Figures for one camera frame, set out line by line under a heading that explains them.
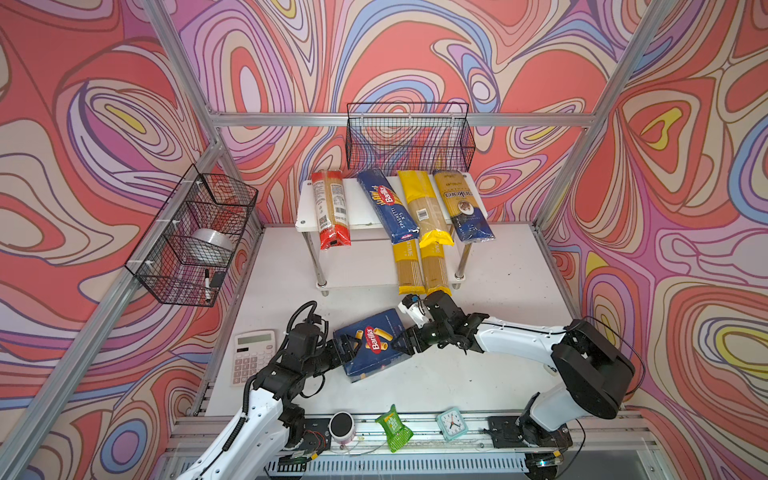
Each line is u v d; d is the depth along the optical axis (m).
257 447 0.56
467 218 0.71
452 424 0.73
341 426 0.71
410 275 0.94
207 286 0.72
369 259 1.05
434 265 0.96
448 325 0.67
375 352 0.81
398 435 0.73
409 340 0.74
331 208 0.72
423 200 0.75
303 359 0.62
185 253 0.72
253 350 0.86
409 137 0.96
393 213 0.70
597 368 0.45
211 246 0.70
